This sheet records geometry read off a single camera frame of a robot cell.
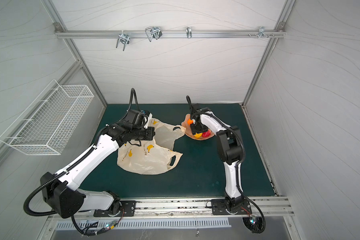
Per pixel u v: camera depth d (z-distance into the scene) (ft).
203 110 2.40
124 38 2.59
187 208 2.46
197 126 2.76
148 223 2.31
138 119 1.95
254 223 2.36
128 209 2.42
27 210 1.26
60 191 1.24
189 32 2.57
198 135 3.11
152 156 2.52
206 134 3.16
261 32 2.51
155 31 2.51
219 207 2.41
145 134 2.19
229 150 1.80
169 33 2.57
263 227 2.26
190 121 3.33
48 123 2.26
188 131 3.33
